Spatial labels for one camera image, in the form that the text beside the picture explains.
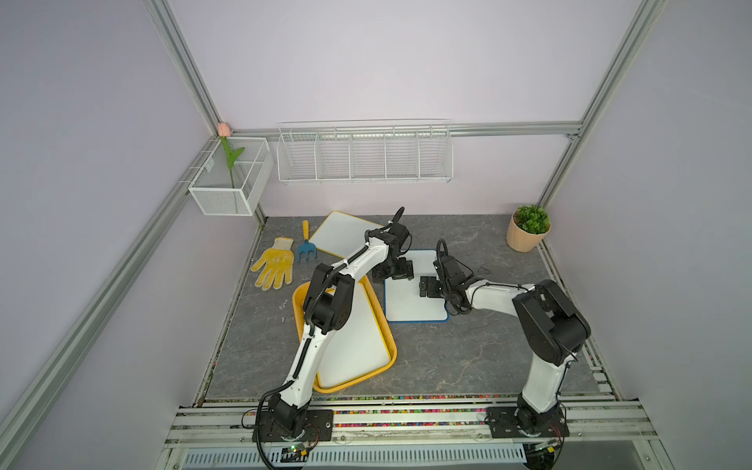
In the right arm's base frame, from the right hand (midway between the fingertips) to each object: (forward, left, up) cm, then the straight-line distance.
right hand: (429, 284), depth 100 cm
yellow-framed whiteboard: (-21, +21, 0) cm, 30 cm away
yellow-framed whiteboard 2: (+24, +32, -1) cm, 40 cm away
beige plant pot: (+14, -34, +7) cm, 37 cm away
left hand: (0, +9, +2) cm, 9 cm away
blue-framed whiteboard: (-6, +9, 0) cm, 11 cm away
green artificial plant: (+18, -37, +13) cm, 43 cm away
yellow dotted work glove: (+10, +55, -1) cm, 56 cm away
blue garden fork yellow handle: (+18, +46, -1) cm, 49 cm away
